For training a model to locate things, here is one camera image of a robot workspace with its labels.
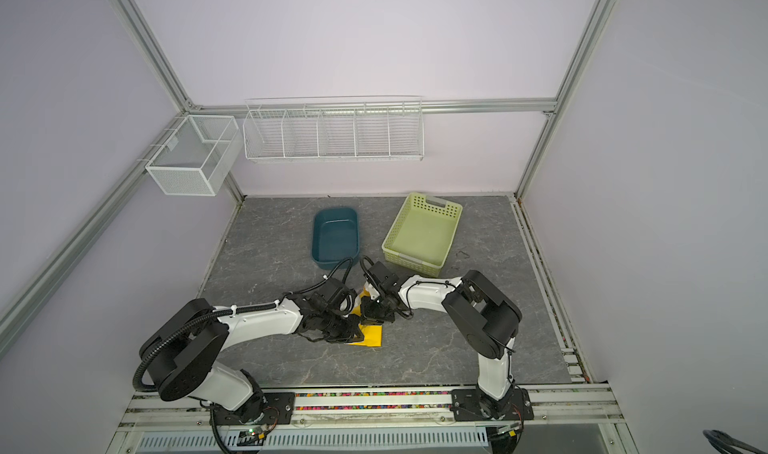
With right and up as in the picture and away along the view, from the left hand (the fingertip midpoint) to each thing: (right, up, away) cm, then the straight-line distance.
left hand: (362, 342), depth 83 cm
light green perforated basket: (+18, +30, +25) cm, 43 cm away
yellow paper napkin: (+3, +2, +2) cm, 4 cm away
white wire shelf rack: (-11, +66, +17) cm, 69 cm away
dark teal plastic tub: (-13, +29, +26) cm, 41 cm away
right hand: (-1, +3, +5) cm, 6 cm away
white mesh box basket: (-59, +57, +17) cm, 84 cm away
